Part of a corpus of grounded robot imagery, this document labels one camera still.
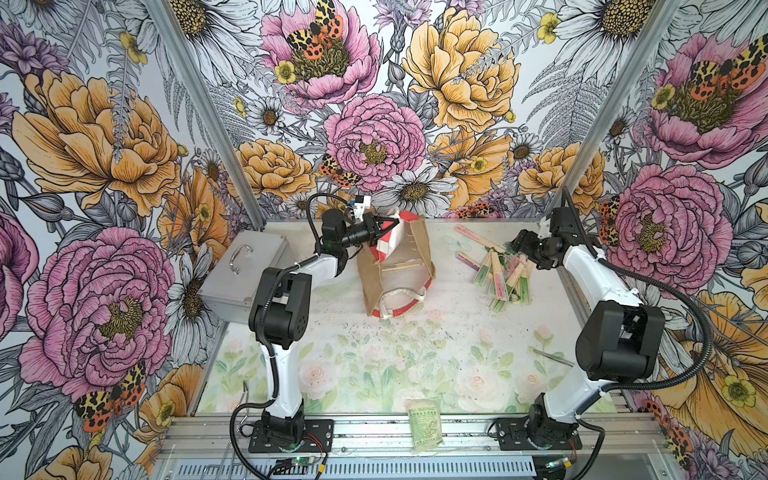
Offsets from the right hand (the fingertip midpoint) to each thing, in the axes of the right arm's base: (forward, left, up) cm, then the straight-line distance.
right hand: (519, 253), depth 91 cm
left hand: (+5, +36, +9) cm, 37 cm away
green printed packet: (-41, +31, -13) cm, 54 cm away
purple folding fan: (+9, +11, -15) cm, 21 cm away
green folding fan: (0, -6, -15) cm, 16 cm away
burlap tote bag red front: (-6, +39, -10) cm, 41 cm away
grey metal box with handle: (-9, +84, 0) cm, 84 cm away
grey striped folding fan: (+7, +35, -13) cm, 38 cm away
